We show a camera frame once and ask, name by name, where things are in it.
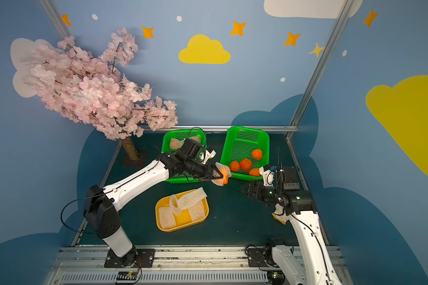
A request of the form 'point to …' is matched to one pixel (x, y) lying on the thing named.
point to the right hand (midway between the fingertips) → (250, 189)
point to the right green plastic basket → (245, 150)
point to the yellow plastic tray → (183, 219)
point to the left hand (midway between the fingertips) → (221, 174)
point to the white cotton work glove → (280, 215)
